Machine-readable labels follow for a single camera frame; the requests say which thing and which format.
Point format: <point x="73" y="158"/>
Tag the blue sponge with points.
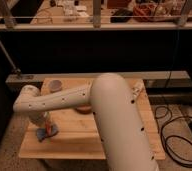
<point x="41" y="133"/>

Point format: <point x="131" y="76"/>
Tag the brown round plate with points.
<point x="83" y="109"/>

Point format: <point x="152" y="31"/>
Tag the red cluttered object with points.
<point x="146" y="12"/>

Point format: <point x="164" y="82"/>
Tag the black object on shelf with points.
<point x="121" y="16"/>

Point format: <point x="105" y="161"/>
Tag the metal diagonal pole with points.
<point x="16" y="70"/>

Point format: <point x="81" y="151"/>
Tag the orange red pepper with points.
<point x="48" y="128"/>

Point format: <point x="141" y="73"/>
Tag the wooden shelf rail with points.
<point x="92" y="24"/>

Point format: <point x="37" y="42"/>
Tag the wooden table board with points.
<point x="78" y="136"/>

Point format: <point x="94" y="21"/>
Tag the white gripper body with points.
<point x="40" y="119"/>

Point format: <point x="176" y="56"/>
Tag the pink round cup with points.
<point x="55" y="86"/>

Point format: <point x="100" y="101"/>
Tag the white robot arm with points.
<point x="119" y="123"/>

